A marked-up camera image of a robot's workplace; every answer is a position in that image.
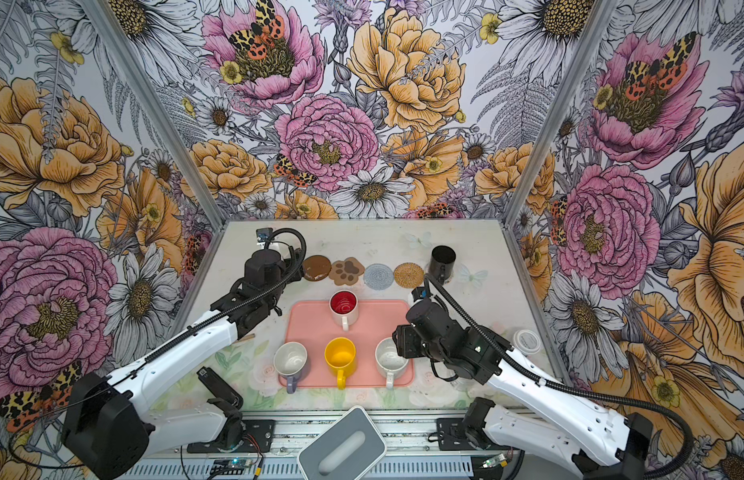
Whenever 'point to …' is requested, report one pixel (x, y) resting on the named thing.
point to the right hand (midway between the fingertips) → (405, 346)
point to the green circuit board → (232, 466)
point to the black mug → (442, 262)
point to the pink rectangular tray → (310, 324)
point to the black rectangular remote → (220, 387)
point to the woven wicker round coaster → (408, 275)
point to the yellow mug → (341, 356)
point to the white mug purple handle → (289, 360)
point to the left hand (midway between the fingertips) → (289, 260)
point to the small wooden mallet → (247, 337)
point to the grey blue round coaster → (378, 276)
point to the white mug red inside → (344, 308)
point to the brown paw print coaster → (346, 272)
